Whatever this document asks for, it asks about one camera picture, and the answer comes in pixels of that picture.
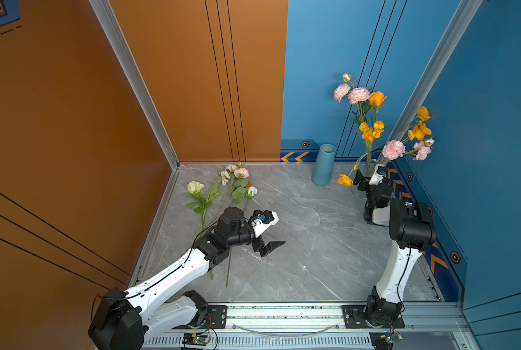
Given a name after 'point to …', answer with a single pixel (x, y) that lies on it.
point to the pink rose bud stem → (241, 173)
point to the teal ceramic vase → (323, 167)
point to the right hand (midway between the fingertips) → (367, 170)
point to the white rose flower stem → (195, 187)
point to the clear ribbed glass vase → (367, 167)
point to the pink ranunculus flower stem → (395, 149)
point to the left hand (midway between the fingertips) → (277, 226)
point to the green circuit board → (193, 339)
